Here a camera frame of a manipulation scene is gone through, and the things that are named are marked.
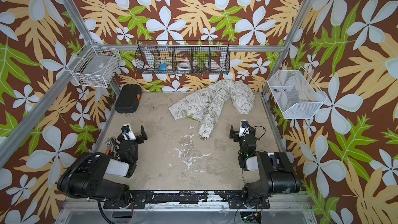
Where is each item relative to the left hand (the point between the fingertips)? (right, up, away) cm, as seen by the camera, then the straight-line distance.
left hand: (133, 126), depth 87 cm
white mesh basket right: (+90, +17, -6) cm, 92 cm away
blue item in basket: (+15, +36, +6) cm, 40 cm away
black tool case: (-15, +16, +24) cm, 32 cm away
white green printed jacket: (+40, +13, +20) cm, 47 cm away
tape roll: (+19, +36, +9) cm, 42 cm away
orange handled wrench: (-18, -11, +6) cm, 22 cm away
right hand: (+62, +1, +3) cm, 62 cm away
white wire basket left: (-21, +34, -1) cm, 40 cm away
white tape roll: (+28, +38, +11) cm, 48 cm away
